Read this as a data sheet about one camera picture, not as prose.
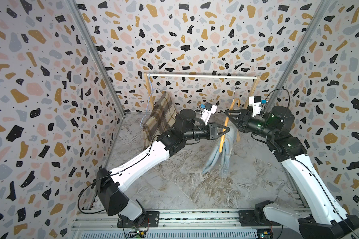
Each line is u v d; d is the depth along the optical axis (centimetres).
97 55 86
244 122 54
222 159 73
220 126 58
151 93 82
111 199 39
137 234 71
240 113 55
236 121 56
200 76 100
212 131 54
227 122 61
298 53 87
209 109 58
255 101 57
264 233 72
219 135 59
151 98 87
